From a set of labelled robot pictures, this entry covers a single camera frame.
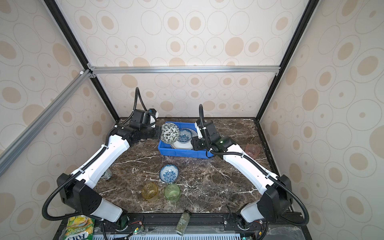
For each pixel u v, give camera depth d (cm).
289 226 73
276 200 40
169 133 83
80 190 40
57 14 69
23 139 55
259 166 45
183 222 71
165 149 97
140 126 59
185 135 103
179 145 98
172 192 83
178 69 87
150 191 83
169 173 90
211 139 58
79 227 70
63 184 40
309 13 70
